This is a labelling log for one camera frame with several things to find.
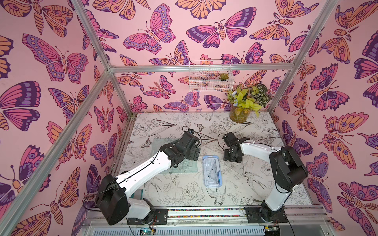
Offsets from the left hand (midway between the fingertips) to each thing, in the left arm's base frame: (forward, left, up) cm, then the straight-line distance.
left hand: (191, 148), depth 81 cm
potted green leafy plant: (+31, -34, +8) cm, 46 cm away
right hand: (+2, -24, -16) cm, 29 cm away
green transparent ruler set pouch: (-3, +2, -17) cm, 17 cm away
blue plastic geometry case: (-9, -13, -16) cm, 22 cm away
